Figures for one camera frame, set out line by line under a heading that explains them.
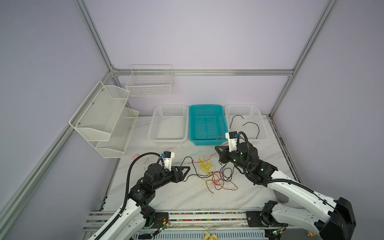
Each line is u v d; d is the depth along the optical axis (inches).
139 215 24.5
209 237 27.0
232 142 26.0
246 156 20.9
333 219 15.4
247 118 46.5
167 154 26.7
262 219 25.7
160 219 28.6
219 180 33.9
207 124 45.2
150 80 37.6
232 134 25.2
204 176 34.7
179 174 25.9
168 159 26.9
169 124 45.3
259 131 41.1
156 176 22.6
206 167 31.3
